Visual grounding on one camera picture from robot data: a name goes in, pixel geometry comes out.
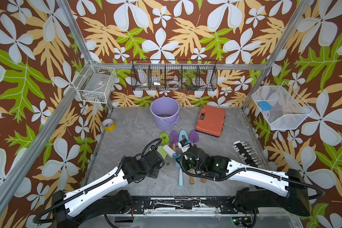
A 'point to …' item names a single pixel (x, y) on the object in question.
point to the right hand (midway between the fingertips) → (174, 160)
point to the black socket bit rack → (247, 153)
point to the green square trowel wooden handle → (162, 151)
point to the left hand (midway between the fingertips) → (156, 167)
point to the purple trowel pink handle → (174, 138)
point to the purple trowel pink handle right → (194, 136)
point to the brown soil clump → (167, 164)
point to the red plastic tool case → (211, 120)
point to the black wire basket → (174, 75)
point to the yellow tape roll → (109, 125)
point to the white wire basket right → (283, 109)
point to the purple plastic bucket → (166, 111)
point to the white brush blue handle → (170, 151)
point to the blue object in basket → (264, 105)
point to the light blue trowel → (183, 135)
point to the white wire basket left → (95, 83)
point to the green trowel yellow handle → (165, 137)
